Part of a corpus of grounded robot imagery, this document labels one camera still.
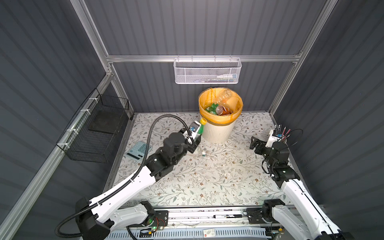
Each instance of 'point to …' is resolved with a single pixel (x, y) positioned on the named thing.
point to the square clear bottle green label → (205, 153)
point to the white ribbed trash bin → (217, 134)
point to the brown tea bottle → (222, 110)
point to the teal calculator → (138, 151)
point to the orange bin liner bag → (210, 95)
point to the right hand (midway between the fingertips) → (262, 140)
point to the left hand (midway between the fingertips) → (194, 129)
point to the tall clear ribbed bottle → (225, 95)
